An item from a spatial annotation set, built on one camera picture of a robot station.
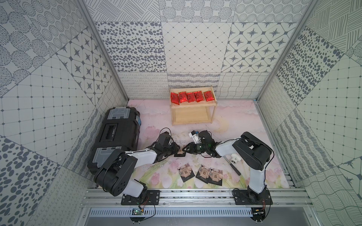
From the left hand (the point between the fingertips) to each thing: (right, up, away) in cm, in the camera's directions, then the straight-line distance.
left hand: (180, 145), depth 91 cm
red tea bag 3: (+7, +32, 0) cm, 33 cm away
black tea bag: (0, -5, -1) cm, 5 cm away
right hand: (+3, -3, 0) cm, 5 cm away
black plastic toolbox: (-34, +11, -9) cm, 37 cm away
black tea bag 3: (+14, -15, -9) cm, 22 cm away
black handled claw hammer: (+33, -12, -6) cm, 35 cm away
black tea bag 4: (+22, -17, -9) cm, 29 cm away
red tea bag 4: (+13, +33, 0) cm, 35 cm away
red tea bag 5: (+19, +32, 0) cm, 38 cm away
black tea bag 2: (+4, -14, -9) cm, 17 cm away
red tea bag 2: (+2, +32, 0) cm, 32 cm away
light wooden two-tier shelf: (+10, +22, +20) cm, 31 cm away
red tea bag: (-3, +31, 0) cm, 31 cm away
